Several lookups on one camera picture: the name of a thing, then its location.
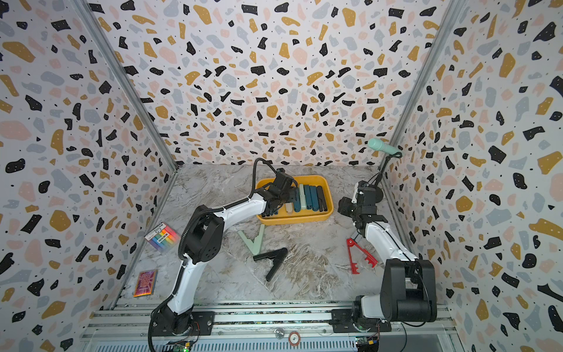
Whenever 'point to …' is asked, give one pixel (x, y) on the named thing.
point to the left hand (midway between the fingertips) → (299, 191)
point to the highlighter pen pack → (163, 237)
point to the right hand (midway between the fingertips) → (350, 201)
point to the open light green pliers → (254, 246)
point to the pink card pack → (144, 284)
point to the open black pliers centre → (278, 256)
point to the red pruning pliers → (369, 258)
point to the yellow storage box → (306, 217)
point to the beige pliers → (289, 207)
